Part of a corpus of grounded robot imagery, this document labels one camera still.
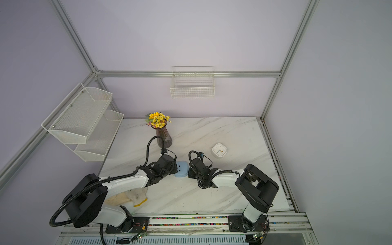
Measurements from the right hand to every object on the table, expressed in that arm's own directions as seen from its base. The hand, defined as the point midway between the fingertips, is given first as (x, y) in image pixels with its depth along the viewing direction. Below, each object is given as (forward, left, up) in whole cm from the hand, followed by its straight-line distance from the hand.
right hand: (191, 171), depth 91 cm
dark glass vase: (+20, +17, +14) cm, 30 cm away
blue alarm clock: (0, +5, +2) cm, 6 cm away
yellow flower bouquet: (+21, +19, +24) cm, 37 cm away
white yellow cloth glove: (-14, +29, +1) cm, 33 cm away
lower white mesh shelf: (+15, +57, +11) cm, 60 cm away
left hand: (+2, +10, +4) cm, 10 cm away
